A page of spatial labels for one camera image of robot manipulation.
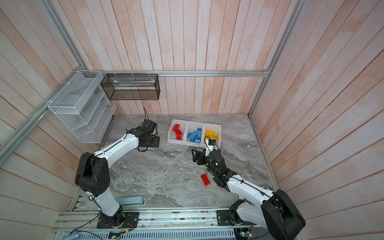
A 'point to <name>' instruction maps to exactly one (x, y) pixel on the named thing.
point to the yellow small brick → (215, 136)
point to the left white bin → (183, 127)
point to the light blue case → (131, 201)
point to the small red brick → (179, 137)
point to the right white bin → (217, 128)
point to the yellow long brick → (209, 132)
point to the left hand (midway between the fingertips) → (154, 144)
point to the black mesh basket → (131, 86)
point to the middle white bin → (192, 127)
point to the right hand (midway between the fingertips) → (197, 149)
